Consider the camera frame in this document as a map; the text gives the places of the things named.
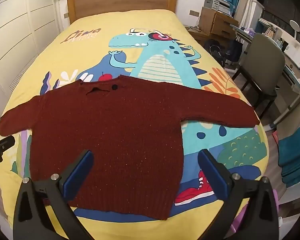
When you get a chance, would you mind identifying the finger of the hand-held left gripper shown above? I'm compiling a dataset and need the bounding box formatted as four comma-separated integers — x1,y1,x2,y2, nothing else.
0,135,16,153

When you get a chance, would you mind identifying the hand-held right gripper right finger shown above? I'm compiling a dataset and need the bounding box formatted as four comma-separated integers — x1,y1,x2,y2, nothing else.
198,149,279,240

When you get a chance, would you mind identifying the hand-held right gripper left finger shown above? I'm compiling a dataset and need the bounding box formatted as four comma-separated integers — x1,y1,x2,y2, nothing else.
13,150,95,240

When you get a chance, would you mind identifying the dark red knit sweater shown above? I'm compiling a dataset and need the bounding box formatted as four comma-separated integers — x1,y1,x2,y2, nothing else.
0,74,260,221

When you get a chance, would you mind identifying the purple plastic object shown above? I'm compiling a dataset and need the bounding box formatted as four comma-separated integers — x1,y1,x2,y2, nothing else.
229,189,283,240

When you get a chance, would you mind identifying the teal folded blanket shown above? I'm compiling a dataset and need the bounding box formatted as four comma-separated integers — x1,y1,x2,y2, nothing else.
277,120,300,188

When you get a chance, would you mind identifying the white wardrobe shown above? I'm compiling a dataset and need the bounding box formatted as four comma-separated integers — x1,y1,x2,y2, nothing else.
0,0,71,130

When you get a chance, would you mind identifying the grey-green chair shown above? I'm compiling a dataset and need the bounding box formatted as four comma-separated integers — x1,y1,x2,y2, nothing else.
232,33,287,117

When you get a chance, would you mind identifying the black backpack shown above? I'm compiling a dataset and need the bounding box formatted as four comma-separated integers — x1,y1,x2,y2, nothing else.
204,39,227,67

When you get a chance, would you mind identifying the white desk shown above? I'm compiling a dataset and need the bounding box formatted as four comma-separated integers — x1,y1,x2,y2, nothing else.
229,17,300,132

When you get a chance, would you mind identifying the dark blue bag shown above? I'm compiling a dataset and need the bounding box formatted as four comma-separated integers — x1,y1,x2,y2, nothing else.
226,36,243,65

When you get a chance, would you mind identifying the yellow dinosaur print bed sheet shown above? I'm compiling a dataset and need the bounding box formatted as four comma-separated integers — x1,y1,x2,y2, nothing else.
0,8,270,240

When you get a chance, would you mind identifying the wooden cabinet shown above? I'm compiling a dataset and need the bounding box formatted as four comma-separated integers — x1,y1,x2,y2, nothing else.
198,6,240,38

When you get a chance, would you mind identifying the white desk lamp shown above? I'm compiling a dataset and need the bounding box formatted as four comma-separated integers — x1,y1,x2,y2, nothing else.
289,20,300,41

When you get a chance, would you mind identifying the grey printer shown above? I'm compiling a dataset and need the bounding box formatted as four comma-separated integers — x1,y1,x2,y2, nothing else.
204,0,235,12

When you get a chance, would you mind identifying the wooden headboard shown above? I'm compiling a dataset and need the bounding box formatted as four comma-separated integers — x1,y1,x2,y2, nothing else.
67,0,178,23

